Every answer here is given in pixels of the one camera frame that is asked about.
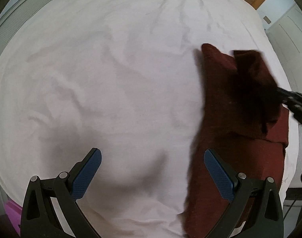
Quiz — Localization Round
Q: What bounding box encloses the white louvered wardrobe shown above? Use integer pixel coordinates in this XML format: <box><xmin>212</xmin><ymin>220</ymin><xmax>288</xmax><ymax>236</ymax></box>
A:
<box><xmin>0</xmin><ymin>0</ymin><xmax>52</xmax><ymax>55</ymax></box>

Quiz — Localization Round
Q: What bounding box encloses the white bed sheet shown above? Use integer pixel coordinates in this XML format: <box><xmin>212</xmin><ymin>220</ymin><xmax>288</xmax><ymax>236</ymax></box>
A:
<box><xmin>0</xmin><ymin>0</ymin><xmax>290</xmax><ymax>237</ymax></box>

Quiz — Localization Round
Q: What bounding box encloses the pink box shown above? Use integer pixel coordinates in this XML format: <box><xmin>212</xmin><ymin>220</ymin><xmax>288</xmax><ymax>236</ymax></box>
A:
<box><xmin>4</xmin><ymin>199</ymin><xmax>22</xmax><ymax>234</ymax></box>

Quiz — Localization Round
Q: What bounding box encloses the dark red knit sweater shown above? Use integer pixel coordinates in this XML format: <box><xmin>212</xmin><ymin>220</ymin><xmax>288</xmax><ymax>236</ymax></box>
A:
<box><xmin>183</xmin><ymin>44</ymin><xmax>289</xmax><ymax>237</ymax></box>

